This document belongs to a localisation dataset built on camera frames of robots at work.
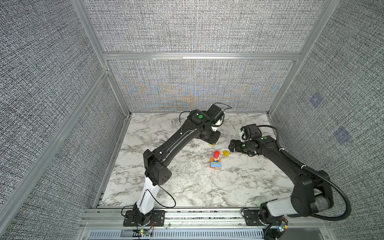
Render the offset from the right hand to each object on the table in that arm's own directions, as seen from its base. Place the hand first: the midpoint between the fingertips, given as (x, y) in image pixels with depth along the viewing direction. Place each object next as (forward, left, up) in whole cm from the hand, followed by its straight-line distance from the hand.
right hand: (235, 146), depth 88 cm
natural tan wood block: (-9, +11, -10) cm, 17 cm away
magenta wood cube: (-6, +12, -4) cm, 14 cm away
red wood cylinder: (-5, +12, +1) cm, 13 cm away
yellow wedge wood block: (+1, +4, -8) cm, 9 cm away
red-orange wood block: (-9, +14, -9) cm, 19 cm away
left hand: (-3, +14, +11) cm, 18 cm away
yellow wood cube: (-10, +16, +16) cm, 25 cm away
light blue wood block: (-8, +13, -8) cm, 17 cm away
